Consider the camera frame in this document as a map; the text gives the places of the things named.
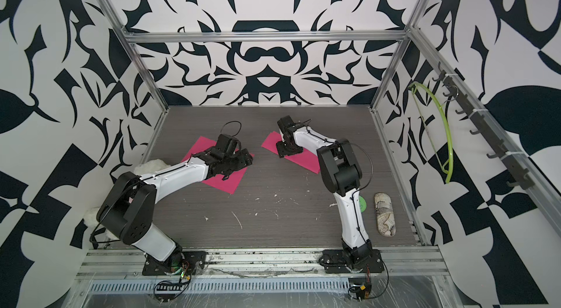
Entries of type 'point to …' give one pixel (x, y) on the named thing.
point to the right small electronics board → (364, 292)
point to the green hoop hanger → (451, 161)
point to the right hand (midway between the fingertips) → (286, 147)
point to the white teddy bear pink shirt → (142, 168)
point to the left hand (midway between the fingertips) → (245, 156)
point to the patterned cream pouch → (386, 214)
